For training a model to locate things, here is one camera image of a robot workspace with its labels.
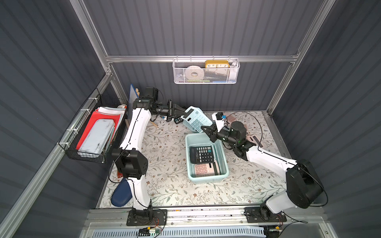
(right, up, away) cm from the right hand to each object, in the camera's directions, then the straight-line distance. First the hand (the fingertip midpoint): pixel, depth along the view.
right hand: (206, 124), depth 77 cm
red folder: (-59, +5, +1) cm, 59 cm away
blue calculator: (-6, +3, -2) cm, 7 cm away
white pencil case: (-51, -6, -10) cm, 53 cm away
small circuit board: (-30, -52, -6) cm, 61 cm away
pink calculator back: (+23, +5, +38) cm, 45 cm away
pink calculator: (+33, 0, +35) cm, 48 cm away
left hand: (-9, +7, -4) cm, 12 cm away
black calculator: (-2, -19, +14) cm, 24 cm away
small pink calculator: (+1, -27, +10) cm, 29 cm away
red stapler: (-34, -18, -24) cm, 45 cm away
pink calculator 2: (+34, -10, +25) cm, 43 cm away
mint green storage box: (-2, -9, +12) cm, 15 cm away
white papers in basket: (-50, +7, +2) cm, 51 cm away
